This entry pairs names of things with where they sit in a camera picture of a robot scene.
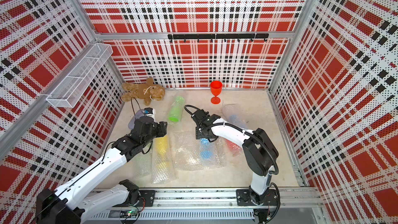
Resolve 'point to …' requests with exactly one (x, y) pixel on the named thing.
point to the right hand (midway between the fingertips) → (207, 134)
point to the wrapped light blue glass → (236, 114)
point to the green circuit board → (131, 213)
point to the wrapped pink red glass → (232, 148)
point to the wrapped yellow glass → (163, 170)
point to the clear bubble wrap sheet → (193, 154)
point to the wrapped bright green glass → (176, 110)
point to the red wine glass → (216, 87)
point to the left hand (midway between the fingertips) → (165, 123)
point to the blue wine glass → (206, 153)
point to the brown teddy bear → (148, 92)
